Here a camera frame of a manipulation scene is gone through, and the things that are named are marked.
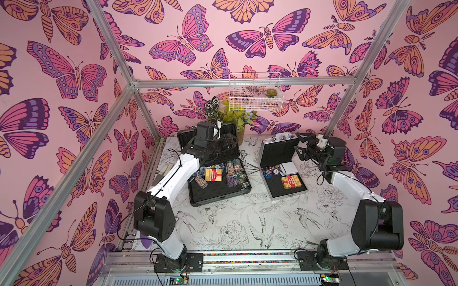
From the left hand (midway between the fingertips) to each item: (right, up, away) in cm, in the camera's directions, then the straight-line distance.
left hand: (236, 140), depth 82 cm
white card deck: (+30, -15, +18) cm, 38 cm away
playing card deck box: (-12, -18, +13) cm, 25 cm away
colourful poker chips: (0, -18, +13) cm, 22 cm away
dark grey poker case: (-10, -25, +8) cm, 29 cm away
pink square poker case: (+25, -18, +18) cm, 36 cm away
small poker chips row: (+19, -17, +18) cm, 31 cm away
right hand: (+28, +1, +1) cm, 28 cm away
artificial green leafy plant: (-10, +17, +18) cm, 27 cm away
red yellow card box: (+29, -21, +13) cm, 38 cm away
